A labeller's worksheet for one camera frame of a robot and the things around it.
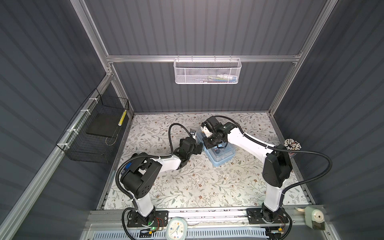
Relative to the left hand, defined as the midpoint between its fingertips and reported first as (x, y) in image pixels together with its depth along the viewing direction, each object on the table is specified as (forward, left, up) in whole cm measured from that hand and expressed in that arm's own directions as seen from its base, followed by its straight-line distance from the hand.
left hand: (194, 141), depth 94 cm
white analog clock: (-45, +11, -6) cm, 47 cm away
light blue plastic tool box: (-13, -13, +2) cm, 18 cm away
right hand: (-6, -7, +4) cm, 10 cm away
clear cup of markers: (-13, -51, +12) cm, 54 cm away
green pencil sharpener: (-45, -52, 0) cm, 69 cm away
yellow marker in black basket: (+1, +40, +19) cm, 44 cm away
